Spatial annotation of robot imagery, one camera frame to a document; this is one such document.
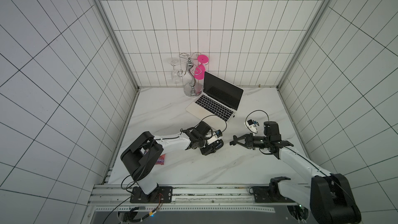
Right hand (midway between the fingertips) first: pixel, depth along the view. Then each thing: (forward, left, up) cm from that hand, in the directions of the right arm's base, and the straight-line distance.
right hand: (231, 142), depth 79 cm
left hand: (+1, +12, -10) cm, 16 cm away
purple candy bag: (-8, +37, -10) cm, 39 cm away
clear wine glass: (+48, +37, +2) cm, 61 cm away
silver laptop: (+35, +6, -11) cm, 37 cm away
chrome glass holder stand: (+44, +23, +17) cm, 52 cm away
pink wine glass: (+47, +20, +8) cm, 52 cm away
